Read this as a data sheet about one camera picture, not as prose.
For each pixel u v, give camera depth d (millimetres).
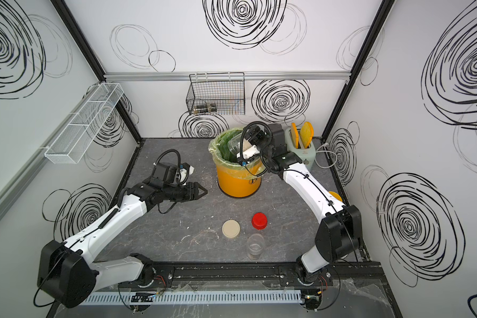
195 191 708
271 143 591
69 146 721
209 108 889
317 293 707
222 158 782
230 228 846
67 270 382
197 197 720
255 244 818
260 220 902
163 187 617
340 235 423
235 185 910
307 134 949
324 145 1193
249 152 712
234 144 785
